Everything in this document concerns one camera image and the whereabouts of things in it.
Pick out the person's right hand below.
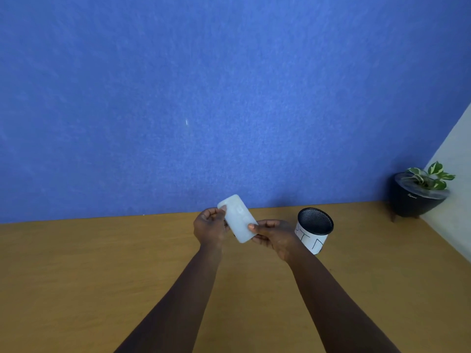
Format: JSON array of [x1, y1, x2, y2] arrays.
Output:
[[248, 219, 303, 262]]

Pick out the person's left hand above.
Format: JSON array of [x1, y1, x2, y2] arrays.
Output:
[[193, 205, 231, 251]]

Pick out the translucent plastic tray cover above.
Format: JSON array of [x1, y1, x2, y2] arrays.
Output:
[[217, 194, 259, 244]]

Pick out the black mesh cup white label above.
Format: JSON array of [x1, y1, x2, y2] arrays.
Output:
[[294, 207, 335, 255]]

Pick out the person's left forearm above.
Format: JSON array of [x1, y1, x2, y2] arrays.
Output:
[[114, 244, 224, 353]]

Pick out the person's right forearm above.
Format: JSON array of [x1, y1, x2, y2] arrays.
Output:
[[286, 246, 402, 353]]

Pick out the black plant pot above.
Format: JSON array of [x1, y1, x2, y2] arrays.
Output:
[[389, 172, 451, 223]]

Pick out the wooden table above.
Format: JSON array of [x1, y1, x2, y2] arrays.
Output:
[[0, 201, 471, 353]]

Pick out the green white leafy plant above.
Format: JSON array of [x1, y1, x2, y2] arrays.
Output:
[[404, 161, 457, 191]]

